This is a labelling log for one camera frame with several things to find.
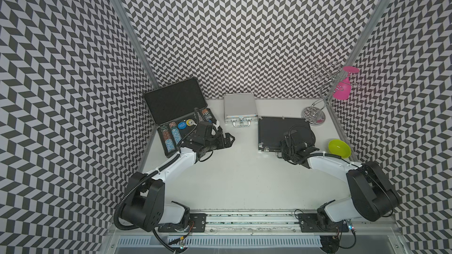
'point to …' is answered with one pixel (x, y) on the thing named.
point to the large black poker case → (174, 110)
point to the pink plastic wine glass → (342, 91)
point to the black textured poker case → (271, 131)
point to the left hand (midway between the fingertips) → (227, 141)
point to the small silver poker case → (240, 109)
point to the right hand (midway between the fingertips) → (279, 145)
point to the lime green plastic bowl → (339, 147)
